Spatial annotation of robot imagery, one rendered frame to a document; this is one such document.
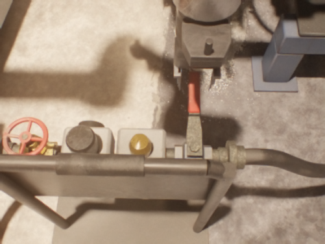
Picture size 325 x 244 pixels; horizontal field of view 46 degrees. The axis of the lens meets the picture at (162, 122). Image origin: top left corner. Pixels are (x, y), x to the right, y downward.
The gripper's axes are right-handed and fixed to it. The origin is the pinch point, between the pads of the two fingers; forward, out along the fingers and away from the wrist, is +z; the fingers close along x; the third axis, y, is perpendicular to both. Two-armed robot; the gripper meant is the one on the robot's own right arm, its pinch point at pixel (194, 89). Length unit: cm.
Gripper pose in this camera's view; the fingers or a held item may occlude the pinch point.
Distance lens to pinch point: 66.9
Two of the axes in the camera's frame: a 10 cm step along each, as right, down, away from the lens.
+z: 0.0, 4.1, 9.1
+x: -10.0, -0.2, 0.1
